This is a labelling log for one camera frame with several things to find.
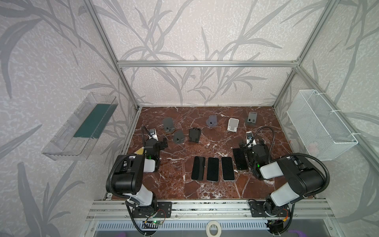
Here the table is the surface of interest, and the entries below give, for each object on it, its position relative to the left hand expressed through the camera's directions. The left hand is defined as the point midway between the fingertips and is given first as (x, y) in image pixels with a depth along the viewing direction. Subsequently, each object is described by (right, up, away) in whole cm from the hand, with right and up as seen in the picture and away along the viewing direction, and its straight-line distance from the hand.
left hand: (158, 132), depth 94 cm
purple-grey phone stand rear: (+36, +7, +12) cm, 39 cm away
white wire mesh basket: (+80, +2, -32) cm, 86 cm away
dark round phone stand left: (+12, -4, +5) cm, 14 cm away
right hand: (+60, 0, -3) cm, 60 cm away
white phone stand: (+50, +4, +9) cm, 51 cm away
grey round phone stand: (+5, +4, +8) cm, 10 cm away
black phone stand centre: (+23, -2, +5) cm, 24 cm away
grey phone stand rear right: (+65, +10, +12) cm, 67 cm away
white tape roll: (+34, -41, -24) cm, 59 cm away
